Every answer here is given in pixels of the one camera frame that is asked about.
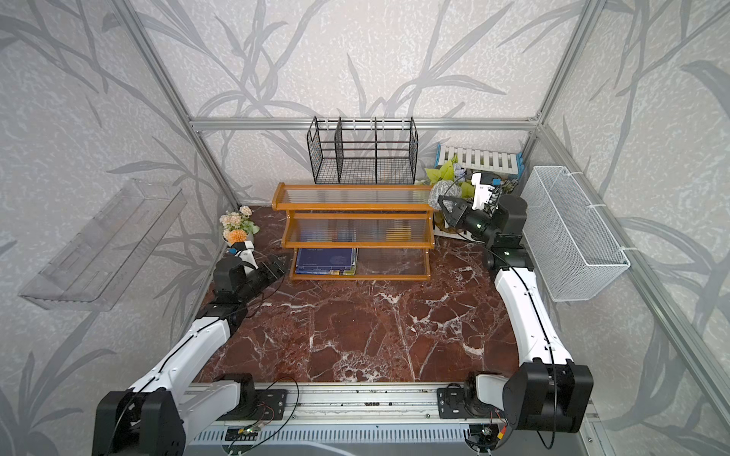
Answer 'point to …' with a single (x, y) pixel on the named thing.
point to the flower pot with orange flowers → (238, 226)
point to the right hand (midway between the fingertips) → (438, 198)
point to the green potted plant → (451, 170)
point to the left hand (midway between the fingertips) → (285, 258)
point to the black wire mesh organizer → (363, 151)
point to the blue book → (338, 261)
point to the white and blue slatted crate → (480, 159)
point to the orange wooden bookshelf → (389, 225)
